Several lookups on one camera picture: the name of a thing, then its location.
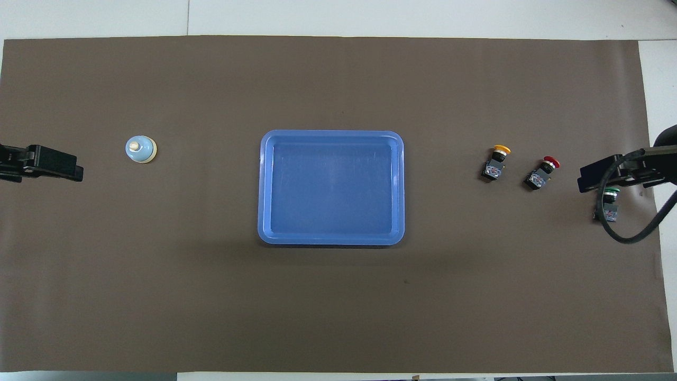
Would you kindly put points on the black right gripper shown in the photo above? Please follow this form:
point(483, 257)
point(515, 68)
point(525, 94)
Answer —
point(589, 177)

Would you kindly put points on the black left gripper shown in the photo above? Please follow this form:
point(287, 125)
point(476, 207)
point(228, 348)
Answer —
point(53, 163)

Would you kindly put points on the green push button switch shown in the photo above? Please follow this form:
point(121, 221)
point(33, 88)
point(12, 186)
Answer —
point(612, 207)

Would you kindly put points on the red push button switch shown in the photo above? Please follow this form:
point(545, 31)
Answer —
point(539, 175)

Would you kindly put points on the yellow push button switch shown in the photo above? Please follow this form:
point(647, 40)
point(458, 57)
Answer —
point(496, 164)

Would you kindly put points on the blue plastic tray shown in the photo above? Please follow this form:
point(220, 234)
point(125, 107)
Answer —
point(328, 190)

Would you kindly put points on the brown table mat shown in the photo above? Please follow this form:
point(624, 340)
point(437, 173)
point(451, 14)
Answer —
point(211, 296)

